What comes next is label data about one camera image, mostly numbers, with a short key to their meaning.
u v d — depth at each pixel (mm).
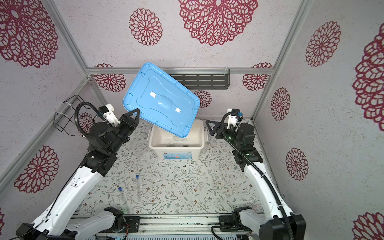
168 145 1023
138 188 855
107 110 556
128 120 559
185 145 1023
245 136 515
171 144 1030
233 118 624
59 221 381
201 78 944
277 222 391
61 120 732
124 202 810
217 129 617
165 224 757
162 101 682
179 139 1066
